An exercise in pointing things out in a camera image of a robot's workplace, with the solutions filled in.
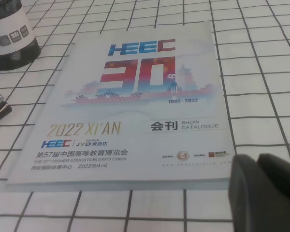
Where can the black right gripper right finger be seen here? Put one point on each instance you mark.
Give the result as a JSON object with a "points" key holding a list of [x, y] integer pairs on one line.
{"points": [[277, 170]]}

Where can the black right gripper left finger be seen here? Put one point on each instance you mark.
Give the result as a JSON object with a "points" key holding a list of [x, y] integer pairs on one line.
{"points": [[256, 204]]}

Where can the HEEC show catalogue book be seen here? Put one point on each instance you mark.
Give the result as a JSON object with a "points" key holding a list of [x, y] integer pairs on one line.
{"points": [[133, 109]]}

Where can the black mesh pen holder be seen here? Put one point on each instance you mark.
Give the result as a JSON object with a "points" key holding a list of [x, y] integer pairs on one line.
{"points": [[18, 44]]}

